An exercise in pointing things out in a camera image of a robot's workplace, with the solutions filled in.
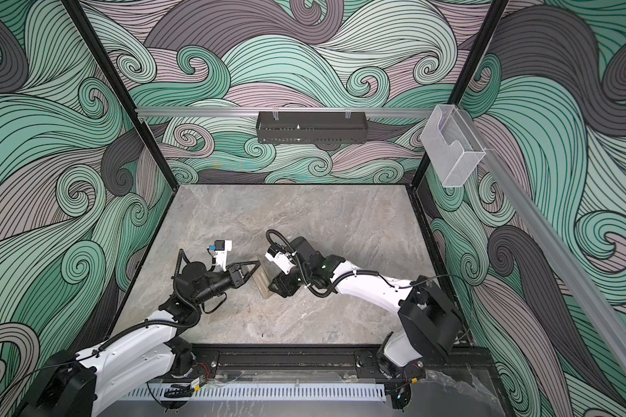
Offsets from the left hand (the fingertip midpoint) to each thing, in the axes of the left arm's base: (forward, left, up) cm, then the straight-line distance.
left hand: (260, 264), depth 77 cm
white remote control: (-3, -1, -2) cm, 3 cm away
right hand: (-3, -5, -6) cm, 8 cm away
